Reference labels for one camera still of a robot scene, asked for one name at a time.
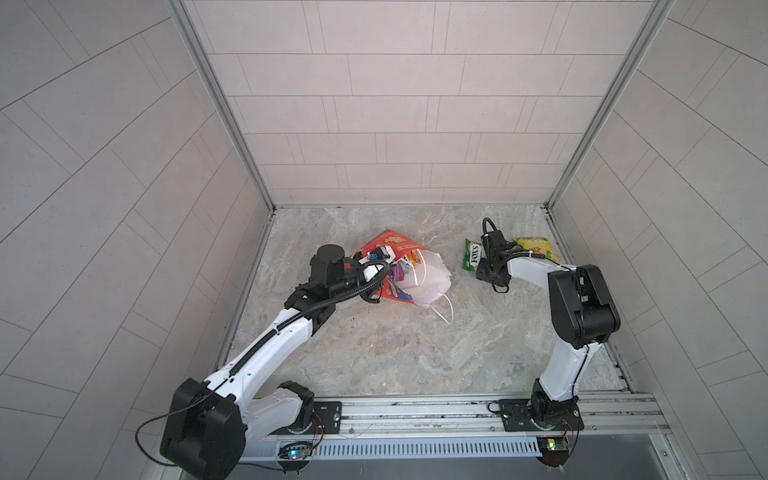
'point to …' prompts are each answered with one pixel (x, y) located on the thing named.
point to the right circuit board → (555, 451)
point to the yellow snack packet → (538, 245)
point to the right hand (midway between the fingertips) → (483, 272)
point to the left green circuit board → (294, 456)
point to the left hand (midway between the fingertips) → (398, 261)
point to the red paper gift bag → (418, 276)
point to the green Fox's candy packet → (472, 255)
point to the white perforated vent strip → (426, 447)
